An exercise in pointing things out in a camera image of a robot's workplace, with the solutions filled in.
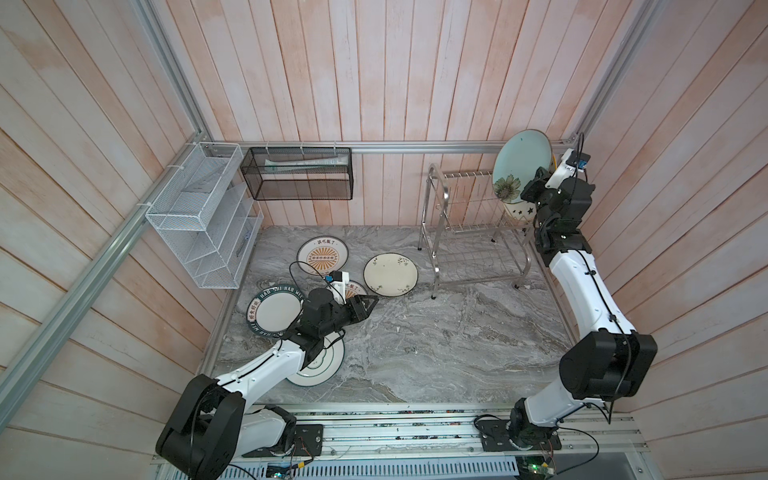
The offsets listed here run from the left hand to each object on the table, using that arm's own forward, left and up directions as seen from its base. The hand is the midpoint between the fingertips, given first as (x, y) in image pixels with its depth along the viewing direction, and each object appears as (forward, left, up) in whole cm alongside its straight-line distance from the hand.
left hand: (376, 305), depth 81 cm
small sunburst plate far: (+30, +21, -14) cm, 40 cm away
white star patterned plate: (+24, -43, +14) cm, 51 cm away
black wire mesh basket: (+48, +28, +9) cm, 56 cm away
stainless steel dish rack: (+39, -35, -11) cm, 54 cm away
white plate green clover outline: (-11, +15, -16) cm, 24 cm away
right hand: (+24, -41, +29) cm, 56 cm away
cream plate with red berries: (+22, -5, -15) cm, 27 cm away
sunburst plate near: (+15, +8, -14) cm, 22 cm away
